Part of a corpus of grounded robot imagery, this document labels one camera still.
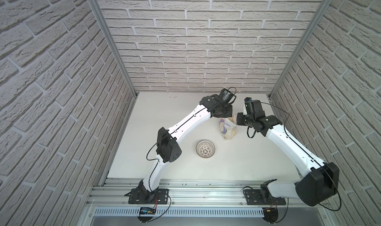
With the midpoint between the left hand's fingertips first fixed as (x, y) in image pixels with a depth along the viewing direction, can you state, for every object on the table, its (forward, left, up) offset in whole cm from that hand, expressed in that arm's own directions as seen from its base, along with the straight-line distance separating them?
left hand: (228, 107), depth 82 cm
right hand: (-4, -4, -3) cm, 7 cm away
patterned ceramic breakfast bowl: (-15, +12, -23) cm, 30 cm away
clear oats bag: (-9, 0, -7) cm, 11 cm away
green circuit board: (-46, +42, -25) cm, 68 cm away
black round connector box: (-48, -18, -23) cm, 56 cm away
